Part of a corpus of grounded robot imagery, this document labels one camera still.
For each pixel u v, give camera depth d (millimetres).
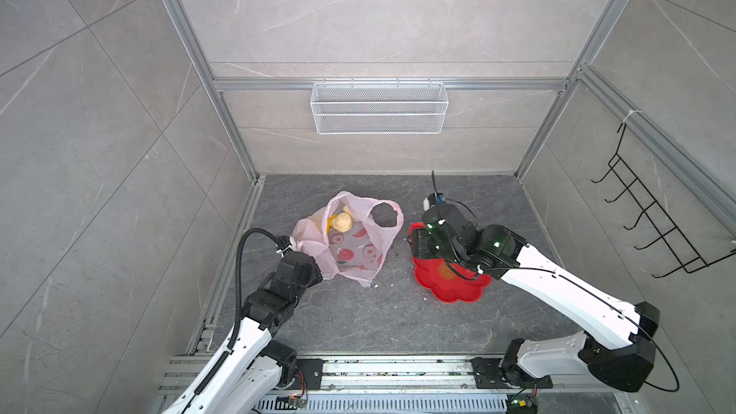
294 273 565
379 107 1004
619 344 392
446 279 907
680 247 605
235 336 478
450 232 492
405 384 729
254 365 603
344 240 1007
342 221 987
